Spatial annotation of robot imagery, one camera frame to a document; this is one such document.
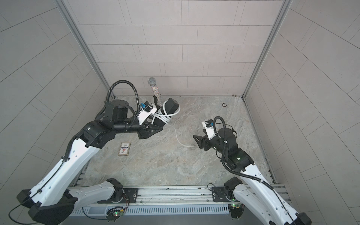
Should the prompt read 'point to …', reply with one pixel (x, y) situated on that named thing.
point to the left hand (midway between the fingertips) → (161, 124)
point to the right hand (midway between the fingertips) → (198, 134)
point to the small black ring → (224, 104)
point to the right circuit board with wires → (236, 210)
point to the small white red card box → (124, 148)
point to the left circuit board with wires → (114, 213)
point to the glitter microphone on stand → (152, 82)
